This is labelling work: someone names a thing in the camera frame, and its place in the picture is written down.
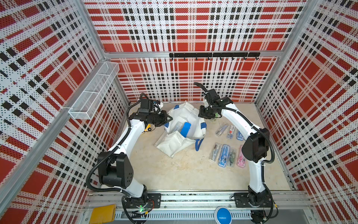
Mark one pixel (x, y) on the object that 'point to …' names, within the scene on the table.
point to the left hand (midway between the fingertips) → (174, 118)
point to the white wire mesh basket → (88, 103)
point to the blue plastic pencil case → (185, 129)
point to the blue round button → (223, 216)
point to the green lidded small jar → (213, 120)
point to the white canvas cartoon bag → (183, 112)
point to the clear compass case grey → (220, 131)
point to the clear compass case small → (215, 152)
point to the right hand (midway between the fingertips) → (201, 115)
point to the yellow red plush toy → (148, 128)
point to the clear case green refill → (231, 158)
